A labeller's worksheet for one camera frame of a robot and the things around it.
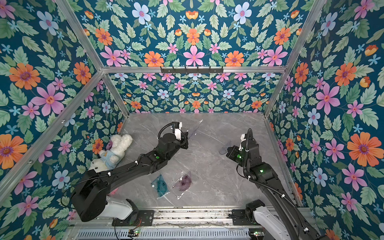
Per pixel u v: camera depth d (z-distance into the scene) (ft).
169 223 2.39
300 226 1.30
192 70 3.00
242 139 2.29
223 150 2.62
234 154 2.14
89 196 1.37
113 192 1.55
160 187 2.76
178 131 2.28
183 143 2.17
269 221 1.79
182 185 2.76
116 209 1.81
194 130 2.73
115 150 2.92
